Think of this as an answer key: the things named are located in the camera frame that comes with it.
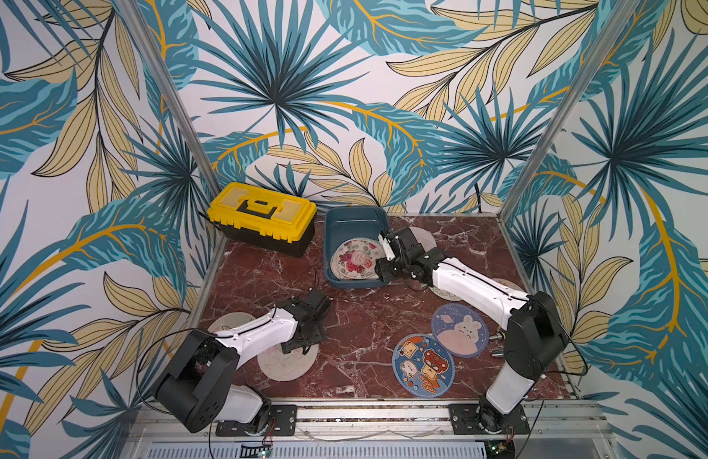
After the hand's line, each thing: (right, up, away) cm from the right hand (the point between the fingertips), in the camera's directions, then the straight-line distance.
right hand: (382, 266), depth 88 cm
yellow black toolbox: (-39, +16, +7) cm, 43 cm away
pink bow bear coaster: (+46, -7, +13) cm, 48 cm away
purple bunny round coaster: (+25, -20, +2) cm, 32 cm away
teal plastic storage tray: (-14, +15, +28) cm, 35 cm away
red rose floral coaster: (-8, +2, +15) cm, 17 cm away
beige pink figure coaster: (-30, -28, -6) cm, 42 cm away
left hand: (-23, -23, -2) cm, 33 cm away
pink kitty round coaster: (+19, +9, +25) cm, 33 cm away
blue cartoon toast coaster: (+11, -29, -5) cm, 31 cm away
